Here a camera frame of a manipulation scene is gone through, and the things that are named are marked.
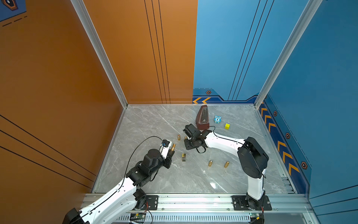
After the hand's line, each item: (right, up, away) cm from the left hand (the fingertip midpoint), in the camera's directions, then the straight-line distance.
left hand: (172, 149), depth 80 cm
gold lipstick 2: (+23, -10, +5) cm, 25 cm away
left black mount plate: (-10, -27, -6) cm, 29 cm away
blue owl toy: (+33, +17, +29) cm, 47 cm away
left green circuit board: (-18, -33, -7) cm, 38 cm away
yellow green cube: (+39, +12, +23) cm, 47 cm away
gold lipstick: (+1, +2, -2) cm, 3 cm away
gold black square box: (+6, -8, +11) cm, 15 cm away
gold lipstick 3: (+32, -10, +4) cm, 34 cm away
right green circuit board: (+44, -33, -7) cm, 55 cm away
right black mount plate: (+36, -27, -7) cm, 45 cm away
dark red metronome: (+20, +18, +21) cm, 34 cm away
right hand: (+9, +1, +12) cm, 15 cm away
